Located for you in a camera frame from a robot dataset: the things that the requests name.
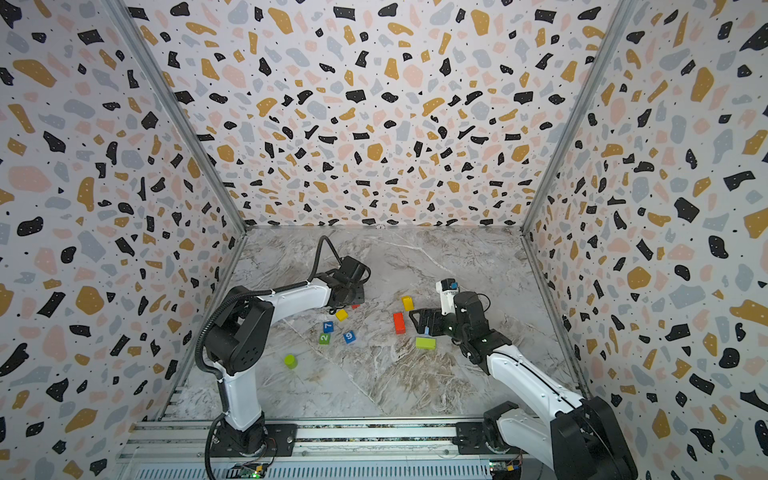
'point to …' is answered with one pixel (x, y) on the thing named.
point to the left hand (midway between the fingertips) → (358, 290)
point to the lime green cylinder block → (290, 361)
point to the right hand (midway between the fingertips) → (419, 307)
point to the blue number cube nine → (349, 337)
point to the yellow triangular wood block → (408, 303)
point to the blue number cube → (328, 327)
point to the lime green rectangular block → (425, 343)
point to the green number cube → (324, 339)
